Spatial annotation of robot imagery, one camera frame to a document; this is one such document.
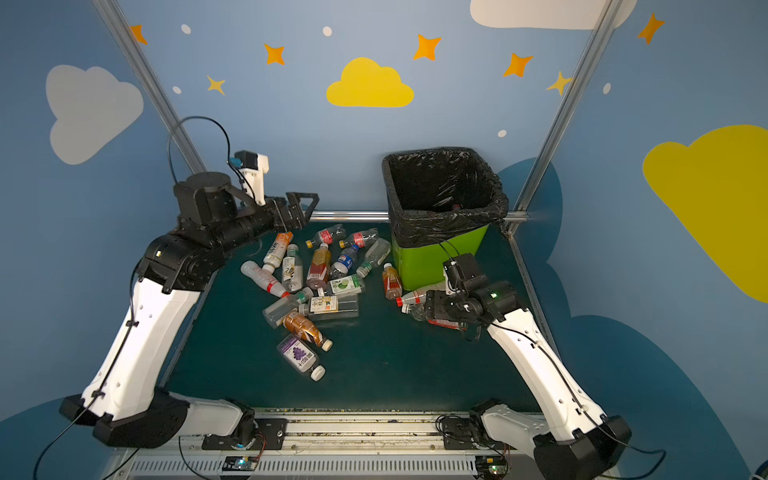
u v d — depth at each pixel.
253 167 0.50
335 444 0.73
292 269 1.01
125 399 0.37
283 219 0.51
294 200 0.51
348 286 0.99
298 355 0.84
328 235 1.12
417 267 0.93
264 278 0.99
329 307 0.93
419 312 0.93
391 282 0.98
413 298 0.98
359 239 1.11
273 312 0.94
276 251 1.07
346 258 1.05
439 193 1.03
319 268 1.01
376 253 1.08
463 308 0.49
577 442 0.37
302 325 0.88
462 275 0.55
